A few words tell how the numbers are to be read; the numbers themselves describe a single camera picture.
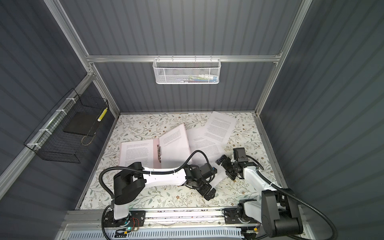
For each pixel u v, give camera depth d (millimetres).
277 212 417
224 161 804
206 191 709
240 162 692
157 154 963
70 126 741
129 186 480
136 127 1121
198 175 646
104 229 683
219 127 1119
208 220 737
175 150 936
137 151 980
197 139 1049
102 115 812
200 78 923
